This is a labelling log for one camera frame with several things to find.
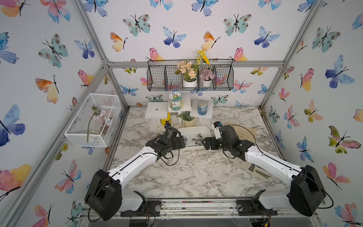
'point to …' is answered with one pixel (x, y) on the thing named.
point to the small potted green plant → (187, 121)
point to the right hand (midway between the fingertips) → (209, 139)
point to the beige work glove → (244, 132)
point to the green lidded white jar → (175, 100)
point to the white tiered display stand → (156, 110)
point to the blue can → (202, 108)
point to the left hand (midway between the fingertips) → (179, 140)
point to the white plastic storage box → (194, 135)
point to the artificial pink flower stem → (97, 114)
